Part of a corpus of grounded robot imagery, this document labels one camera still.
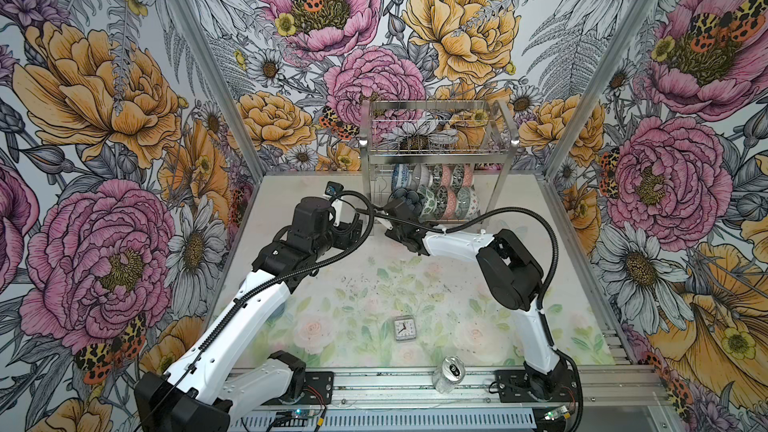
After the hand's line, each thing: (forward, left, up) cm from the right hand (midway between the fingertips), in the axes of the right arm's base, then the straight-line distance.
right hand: (399, 220), depth 99 cm
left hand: (-15, +15, +17) cm, 28 cm away
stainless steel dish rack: (+31, -19, 0) cm, 37 cm away
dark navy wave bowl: (+7, -4, +3) cm, 9 cm away
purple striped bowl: (+15, -9, +5) cm, 18 cm away
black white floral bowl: (+21, -23, -2) cm, 31 cm away
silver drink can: (-46, -9, +6) cm, 47 cm away
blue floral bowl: (+15, -1, +5) cm, 16 cm away
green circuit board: (-51, +27, -9) cm, 59 cm away
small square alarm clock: (-33, 0, -5) cm, 33 cm away
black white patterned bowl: (+7, -15, 0) cm, 16 cm away
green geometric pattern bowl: (+3, -22, +4) cm, 23 cm away
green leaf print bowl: (+3, -10, +4) cm, 11 cm away
